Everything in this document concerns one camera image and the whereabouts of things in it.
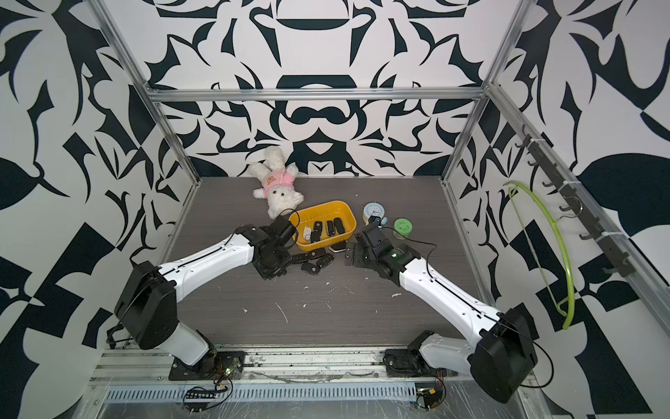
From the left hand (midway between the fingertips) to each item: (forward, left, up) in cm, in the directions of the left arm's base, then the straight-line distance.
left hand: (287, 262), depth 86 cm
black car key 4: (+7, -9, -6) cm, 13 cm away
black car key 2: (+8, -17, -5) cm, 20 cm away
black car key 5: (+4, -12, -6) cm, 15 cm away
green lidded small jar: (+14, -42, -3) cm, 44 cm away
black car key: (+15, -9, -6) cm, 18 cm away
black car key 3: (+4, -3, -5) cm, 7 cm away
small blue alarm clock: (+24, -32, -3) cm, 40 cm away
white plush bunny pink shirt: (+31, +5, +2) cm, 32 cm away
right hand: (0, -23, +6) cm, 24 cm away
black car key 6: (+1, -7, -6) cm, 10 cm away
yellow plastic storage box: (+18, -12, -5) cm, 22 cm away
